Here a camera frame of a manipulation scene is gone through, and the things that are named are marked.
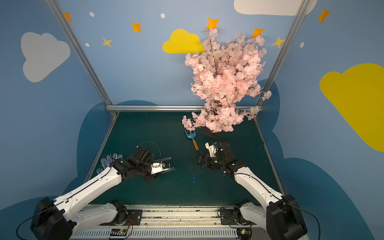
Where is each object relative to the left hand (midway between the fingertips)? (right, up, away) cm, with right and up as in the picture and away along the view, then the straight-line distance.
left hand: (159, 167), depth 81 cm
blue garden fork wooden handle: (+20, +10, +20) cm, 30 cm away
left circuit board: (-19, -30, -8) cm, 36 cm away
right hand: (+22, +5, 0) cm, 23 cm away
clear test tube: (0, +2, +13) cm, 13 cm away
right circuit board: (+44, -30, -8) cm, 54 cm away
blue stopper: (+19, -8, +7) cm, 22 cm away
